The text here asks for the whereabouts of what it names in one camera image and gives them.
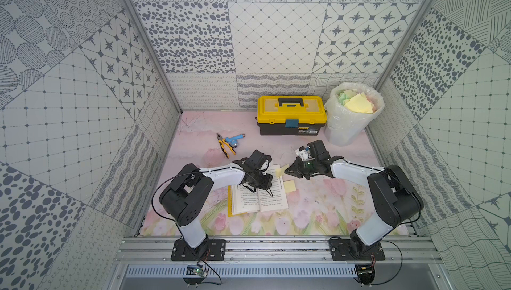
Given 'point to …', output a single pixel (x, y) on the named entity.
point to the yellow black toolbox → (291, 115)
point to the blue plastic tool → (233, 140)
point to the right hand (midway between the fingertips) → (286, 172)
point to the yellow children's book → (241, 200)
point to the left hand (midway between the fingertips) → (272, 180)
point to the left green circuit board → (195, 275)
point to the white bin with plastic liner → (344, 128)
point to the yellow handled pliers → (222, 142)
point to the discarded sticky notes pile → (356, 102)
